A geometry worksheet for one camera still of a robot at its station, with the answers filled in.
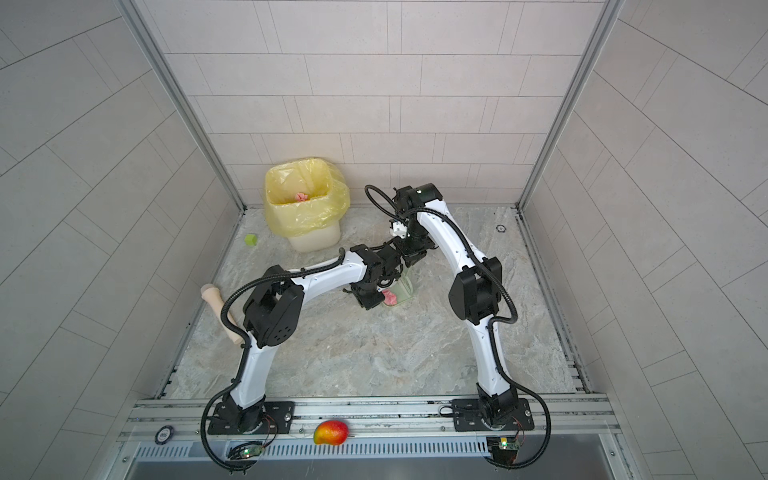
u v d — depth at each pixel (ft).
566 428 2.30
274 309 1.70
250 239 3.42
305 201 2.78
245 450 2.15
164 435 2.23
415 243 2.45
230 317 2.84
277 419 2.32
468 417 2.33
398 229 2.65
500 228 3.60
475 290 1.77
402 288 2.99
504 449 2.23
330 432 2.17
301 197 3.34
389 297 2.92
